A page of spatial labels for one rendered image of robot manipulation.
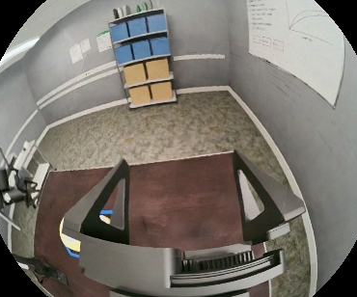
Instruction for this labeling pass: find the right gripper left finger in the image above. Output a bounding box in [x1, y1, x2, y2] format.
[63, 159, 130, 245]

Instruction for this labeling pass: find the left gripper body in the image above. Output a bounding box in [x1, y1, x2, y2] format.
[11, 173, 32, 208]

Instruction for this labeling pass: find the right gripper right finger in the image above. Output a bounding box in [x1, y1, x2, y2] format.
[232, 148, 307, 242]

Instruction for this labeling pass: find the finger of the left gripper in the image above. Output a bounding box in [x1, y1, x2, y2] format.
[27, 188, 42, 205]
[24, 178, 39, 189]

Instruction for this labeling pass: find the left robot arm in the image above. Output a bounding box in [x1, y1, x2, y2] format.
[0, 166, 69, 285]

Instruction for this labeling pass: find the steel bowl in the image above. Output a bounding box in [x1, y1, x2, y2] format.
[100, 215, 109, 224]
[63, 235, 77, 243]

